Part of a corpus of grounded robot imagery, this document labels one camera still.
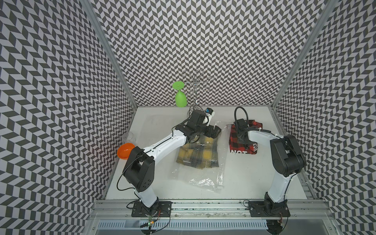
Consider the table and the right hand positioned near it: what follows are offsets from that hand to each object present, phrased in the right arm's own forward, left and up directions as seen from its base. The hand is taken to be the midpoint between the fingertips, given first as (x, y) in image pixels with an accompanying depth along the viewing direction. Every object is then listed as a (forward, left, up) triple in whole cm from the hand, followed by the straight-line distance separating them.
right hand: (246, 141), depth 97 cm
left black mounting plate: (-39, +51, +1) cm, 64 cm away
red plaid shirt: (-4, +8, +1) cm, 9 cm away
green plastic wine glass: (+20, +43, +22) cm, 52 cm away
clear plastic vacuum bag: (-25, +26, +3) cm, 36 cm away
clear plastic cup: (+3, +80, +2) cm, 80 cm away
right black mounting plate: (-39, 0, +2) cm, 39 cm away
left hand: (-2, +23, +18) cm, 29 cm away
